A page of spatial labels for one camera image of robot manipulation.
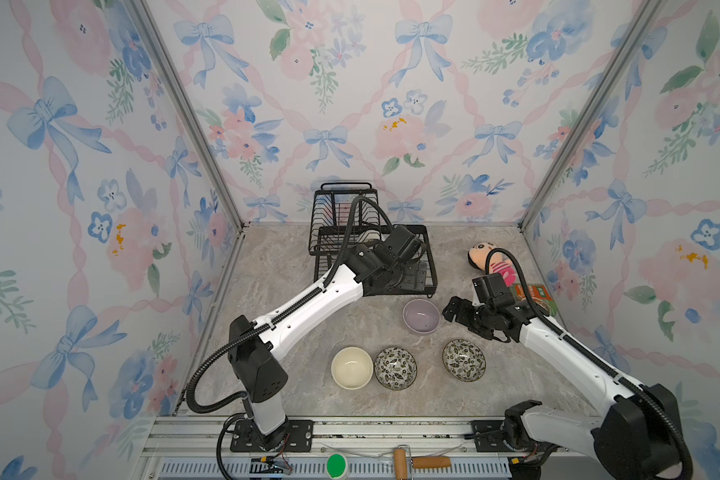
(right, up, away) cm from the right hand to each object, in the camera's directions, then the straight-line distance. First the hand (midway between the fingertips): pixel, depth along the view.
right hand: (457, 316), depth 84 cm
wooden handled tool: (-14, -32, -14) cm, 37 cm away
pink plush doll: (+20, +14, +18) cm, 31 cm away
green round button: (-32, -28, -21) cm, 47 cm away
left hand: (-14, +12, -9) cm, 21 cm away
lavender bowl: (-8, -2, +9) cm, 12 cm away
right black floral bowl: (+3, -13, +2) cm, 13 cm away
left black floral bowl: (-17, -15, -1) cm, 23 cm away
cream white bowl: (-29, -14, -1) cm, 33 cm away
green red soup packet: (+33, +4, +16) cm, 37 cm away
